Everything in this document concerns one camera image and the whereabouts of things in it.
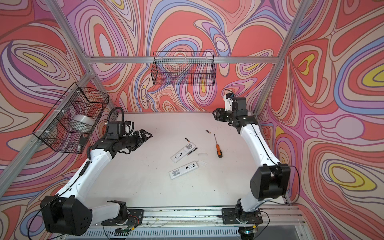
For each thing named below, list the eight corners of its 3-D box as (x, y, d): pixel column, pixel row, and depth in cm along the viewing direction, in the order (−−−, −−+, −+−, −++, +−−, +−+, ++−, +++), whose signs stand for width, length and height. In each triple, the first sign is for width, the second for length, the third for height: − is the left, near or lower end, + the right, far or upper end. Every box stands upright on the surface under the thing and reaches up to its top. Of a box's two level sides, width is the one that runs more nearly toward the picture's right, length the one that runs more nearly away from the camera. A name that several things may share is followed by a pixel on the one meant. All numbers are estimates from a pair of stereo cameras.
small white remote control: (171, 180, 88) (170, 179, 86) (168, 173, 90) (167, 171, 89) (199, 167, 93) (199, 165, 91) (196, 161, 95) (196, 159, 94)
